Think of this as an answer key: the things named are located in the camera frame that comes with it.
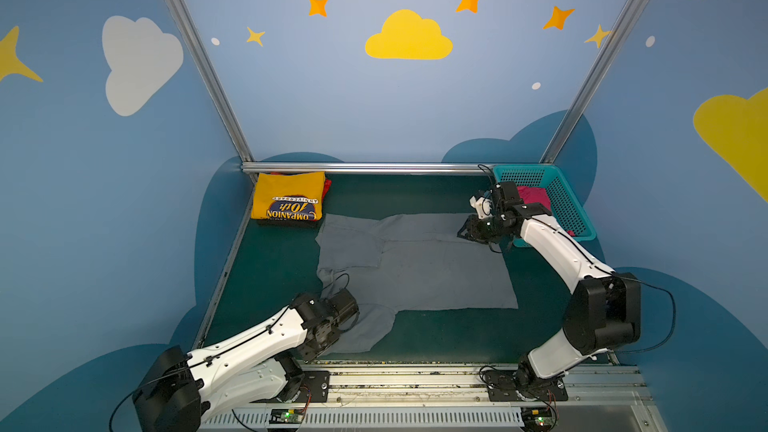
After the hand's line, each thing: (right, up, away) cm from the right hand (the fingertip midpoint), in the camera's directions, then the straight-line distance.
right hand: (465, 231), depth 88 cm
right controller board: (+13, -45, -16) cm, 49 cm away
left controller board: (-48, -44, -17) cm, 67 cm away
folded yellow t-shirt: (-56, +11, +17) cm, 59 cm away
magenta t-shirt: (+33, +12, +26) cm, 44 cm away
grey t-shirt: (-17, -11, +11) cm, 23 cm away
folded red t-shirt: (-47, +15, +27) cm, 56 cm away
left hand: (-38, -30, -10) cm, 49 cm away
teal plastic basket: (+42, +7, +19) cm, 46 cm away
